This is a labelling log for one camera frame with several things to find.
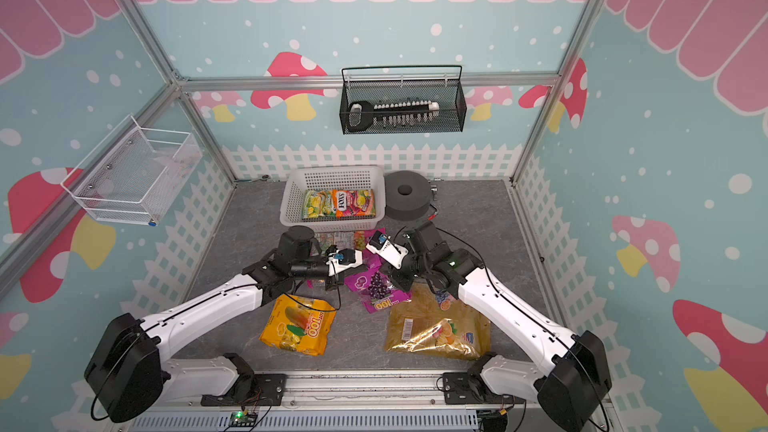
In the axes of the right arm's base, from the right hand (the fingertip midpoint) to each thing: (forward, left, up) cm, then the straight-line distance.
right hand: (384, 265), depth 76 cm
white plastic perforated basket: (+44, +22, -11) cm, 50 cm away
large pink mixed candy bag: (-2, +7, -4) cm, 8 cm away
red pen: (+30, -16, -19) cm, 38 cm away
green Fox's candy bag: (+34, +26, -15) cm, 45 cm away
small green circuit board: (-30, +35, -21) cm, 51 cm away
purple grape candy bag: (-4, +2, -6) cm, 8 cm away
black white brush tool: (+42, +6, +17) cm, 45 cm away
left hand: (0, +6, -1) cm, 6 cm away
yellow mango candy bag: (-10, +23, -13) cm, 28 cm away
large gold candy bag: (-10, -13, -15) cm, 23 cm away
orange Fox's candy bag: (+34, +12, -15) cm, 39 cm away
